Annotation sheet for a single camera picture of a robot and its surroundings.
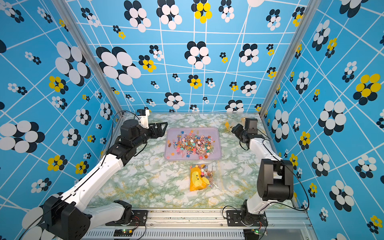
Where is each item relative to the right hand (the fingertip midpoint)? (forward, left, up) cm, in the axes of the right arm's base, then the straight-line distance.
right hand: (237, 129), depth 93 cm
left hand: (-9, +43, +17) cm, 47 cm away
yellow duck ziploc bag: (+11, +3, -10) cm, 15 cm away
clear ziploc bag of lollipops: (+16, -9, -11) cm, 22 cm away
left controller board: (-53, +61, -16) cm, 82 cm away
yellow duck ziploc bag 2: (-28, +23, -9) cm, 37 cm away
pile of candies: (-5, +29, -10) cm, 31 cm away
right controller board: (-53, -1, -14) cm, 55 cm away
